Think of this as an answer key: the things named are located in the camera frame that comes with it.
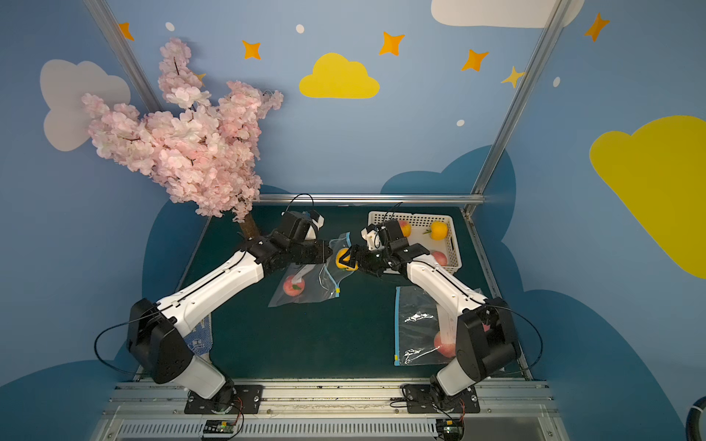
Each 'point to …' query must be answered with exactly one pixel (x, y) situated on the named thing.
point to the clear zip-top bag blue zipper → (416, 323)
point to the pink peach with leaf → (446, 349)
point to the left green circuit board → (219, 426)
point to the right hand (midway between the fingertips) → (351, 261)
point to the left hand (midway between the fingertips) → (334, 247)
